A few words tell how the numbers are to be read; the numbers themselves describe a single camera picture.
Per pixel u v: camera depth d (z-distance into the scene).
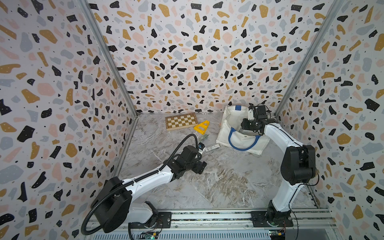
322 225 0.74
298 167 0.50
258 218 0.75
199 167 0.75
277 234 0.72
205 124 1.15
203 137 1.06
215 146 1.00
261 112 0.75
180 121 1.13
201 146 0.74
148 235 0.70
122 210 0.40
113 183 0.43
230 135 0.88
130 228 0.69
